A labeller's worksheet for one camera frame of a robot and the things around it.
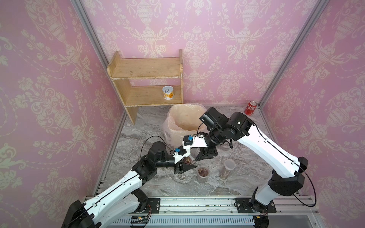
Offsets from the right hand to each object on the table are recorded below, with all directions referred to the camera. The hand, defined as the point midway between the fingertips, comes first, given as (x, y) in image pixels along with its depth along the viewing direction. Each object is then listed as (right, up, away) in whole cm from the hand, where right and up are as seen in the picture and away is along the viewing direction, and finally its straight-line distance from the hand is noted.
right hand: (196, 150), depth 63 cm
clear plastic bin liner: (-6, +13, +32) cm, 36 cm away
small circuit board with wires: (-28, -38, +10) cm, 48 cm away
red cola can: (+45, +23, +45) cm, 67 cm away
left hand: (-1, -7, +4) cm, 8 cm away
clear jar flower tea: (+5, -16, +15) cm, 22 cm away
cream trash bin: (-7, +13, +33) cm, 36 cm away
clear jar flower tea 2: (+17, -16, +16) cm, 29 cm away
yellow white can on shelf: (-16, +31, +29) cm, 46 cm away
